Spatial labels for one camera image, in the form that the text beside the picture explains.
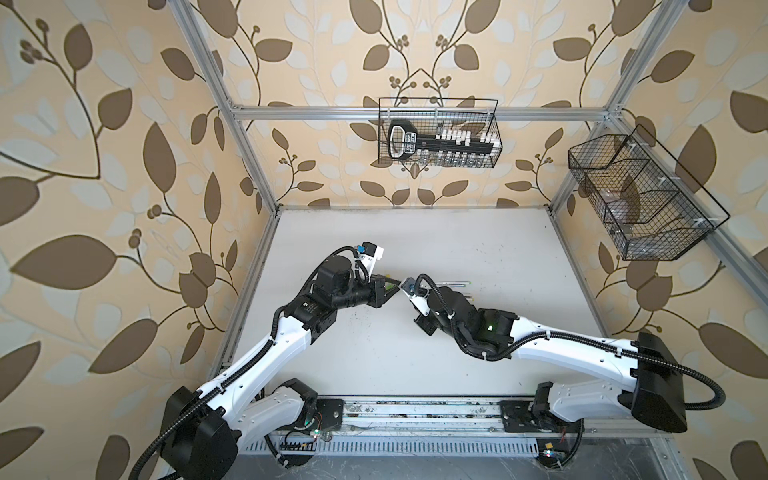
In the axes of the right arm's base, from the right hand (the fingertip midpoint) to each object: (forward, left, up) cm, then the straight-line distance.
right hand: (414, 299), depth 75 cm
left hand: (+1, +2, +5) cm, 6 cm away
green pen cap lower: (0, +6, +6) cm, 9 cm away
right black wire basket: (+14, -60, +17) cm, 63 cm away
